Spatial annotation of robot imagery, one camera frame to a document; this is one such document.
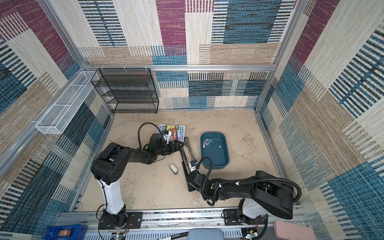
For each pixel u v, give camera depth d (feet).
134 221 2.40
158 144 2.62
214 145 3.28
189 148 3.17
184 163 2.93
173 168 2.87
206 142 3.32
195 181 2.09
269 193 1.43
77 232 2.17
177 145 2.88
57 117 2.34
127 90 3.63
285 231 2.30
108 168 1.71
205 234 2.21
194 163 2.49
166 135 3.00
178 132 3.43
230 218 2.39
